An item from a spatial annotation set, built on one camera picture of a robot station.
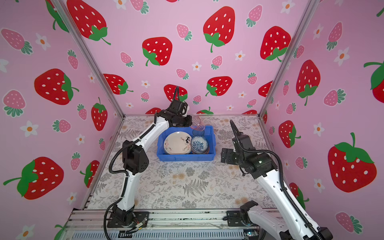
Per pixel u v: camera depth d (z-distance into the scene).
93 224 0.72
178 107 0.75
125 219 0.65
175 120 0.71
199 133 1.05
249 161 0.47
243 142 0.51
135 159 0.56
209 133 1.06
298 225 0.38
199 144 0.93
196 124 0.98
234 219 0.73
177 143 1.02
